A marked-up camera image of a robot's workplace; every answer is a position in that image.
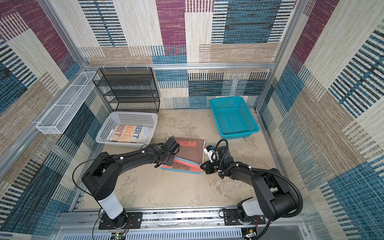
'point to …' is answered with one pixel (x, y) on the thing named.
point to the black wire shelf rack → (129, 89)
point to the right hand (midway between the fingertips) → (202, 168)
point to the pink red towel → (189, 157)
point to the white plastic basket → (140, 119)
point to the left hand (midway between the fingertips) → (167, 156)
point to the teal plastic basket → (233, 117)
